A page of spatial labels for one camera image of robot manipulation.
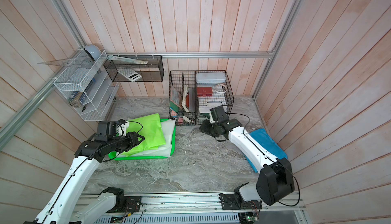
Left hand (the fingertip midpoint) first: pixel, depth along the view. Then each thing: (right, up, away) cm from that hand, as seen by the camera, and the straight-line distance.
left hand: (141, 141), depth 74 cm
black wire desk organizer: (+26, +28, +38) cm, 54 cm away
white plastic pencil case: (+38, +38, +27) cm, 61 cm away
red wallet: (+33, +28, +19) cm, 47 cm away
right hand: (+30, +6, +9) cm, 32 cm away
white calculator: (-15, +39, +23) cm, 48 cm away
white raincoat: (+9, -7, +8) cm, 14 cm away
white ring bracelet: (+44, +27, +21) cm, 56 cm away
